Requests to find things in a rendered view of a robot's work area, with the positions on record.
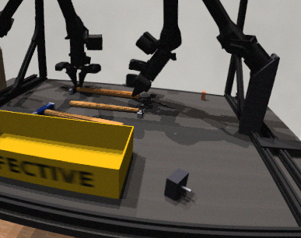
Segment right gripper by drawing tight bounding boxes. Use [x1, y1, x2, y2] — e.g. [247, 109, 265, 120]
[55, 51, 101, 87]

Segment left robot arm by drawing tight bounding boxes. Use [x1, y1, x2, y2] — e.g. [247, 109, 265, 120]
[128, 0, 273, 75]

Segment yellow bin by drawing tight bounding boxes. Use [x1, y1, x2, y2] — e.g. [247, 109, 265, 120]
[0, 110, 134, 199]

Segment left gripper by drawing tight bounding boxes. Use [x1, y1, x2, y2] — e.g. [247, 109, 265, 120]
[132, 58, 163, 97]

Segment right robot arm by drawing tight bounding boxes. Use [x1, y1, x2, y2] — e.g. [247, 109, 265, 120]
[0, 0, 103, 51]

